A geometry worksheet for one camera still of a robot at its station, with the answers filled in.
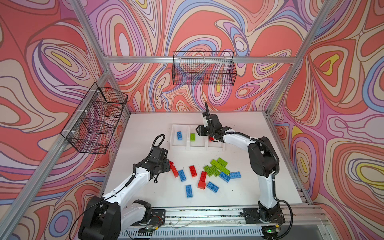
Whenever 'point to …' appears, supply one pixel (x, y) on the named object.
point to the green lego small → (192, 137)
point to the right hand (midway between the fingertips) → (201, 130)
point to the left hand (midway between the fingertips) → (167, 164)
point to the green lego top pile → (222, 162)
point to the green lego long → (220, 166)
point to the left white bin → (183, 144)
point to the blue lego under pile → (224, 176)
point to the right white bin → (213, 146)
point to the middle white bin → (194, 141)
